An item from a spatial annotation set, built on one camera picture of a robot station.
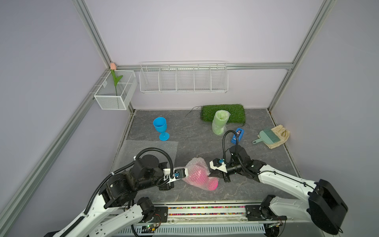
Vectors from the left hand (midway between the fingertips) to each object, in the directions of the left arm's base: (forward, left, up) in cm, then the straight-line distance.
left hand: (179, 170), depth 62 cm
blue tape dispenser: (+33, -41, -22) cm, 56 cm away
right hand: (+3, -14, -14) cm, 20 cm away
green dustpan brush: (+29, -60, -24) cm, 71 cm away
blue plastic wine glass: (+36, +13, -12) cm, 40 cm away
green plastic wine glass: (+35, -25, -12) cm, 45 cm away
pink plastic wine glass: (-1, -8, -4) cm, 9 cm away
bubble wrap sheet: (+3, -7, +1) cm, 7 cm away
